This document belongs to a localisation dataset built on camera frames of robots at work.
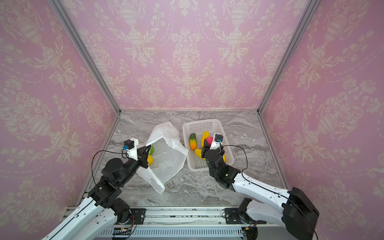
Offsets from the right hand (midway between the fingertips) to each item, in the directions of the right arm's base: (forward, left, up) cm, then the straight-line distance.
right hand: (210, 141), depth 79 cm
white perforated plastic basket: (+20, +9, -18) cm, 28 cm away
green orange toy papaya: (+11, +9, -15) cm, 21 cm away
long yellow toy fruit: (+2, +6, -15) cm, 17 cm away
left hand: (-6, +29, +6) cm, 30 cm away
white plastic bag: (+3, +25, -20) cm, 32 cm away
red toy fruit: (-2, +1, +4) cm, 4 cm away
